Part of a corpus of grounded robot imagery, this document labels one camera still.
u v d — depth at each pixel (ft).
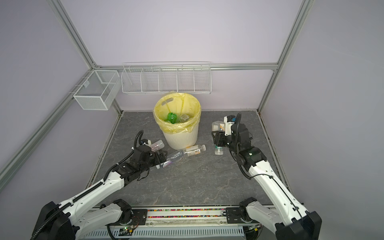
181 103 3.15
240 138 1.74
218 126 2.45
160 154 2.43
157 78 3.25
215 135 2.22
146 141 2.45
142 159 2.06
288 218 1.25
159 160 2.42
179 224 2.37
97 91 3.12
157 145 3.15
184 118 2.94
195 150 3.09
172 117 3.17
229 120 2.11
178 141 3.46
